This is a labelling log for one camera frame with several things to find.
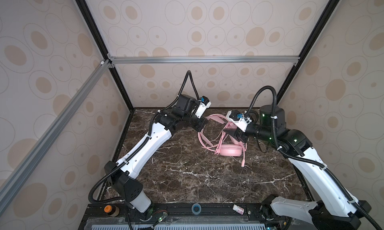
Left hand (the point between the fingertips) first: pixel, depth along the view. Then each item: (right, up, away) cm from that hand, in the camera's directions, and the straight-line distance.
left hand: (210, 119), depth 69 cm
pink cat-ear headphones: (+8, -12, -8) cm, 17 cm away
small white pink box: (+14, -44, +4) cm, 46 cm away
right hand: (+8, -1, -5) cm, 9 cm away
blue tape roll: (-7, -45, +5) cm, 46 cm away
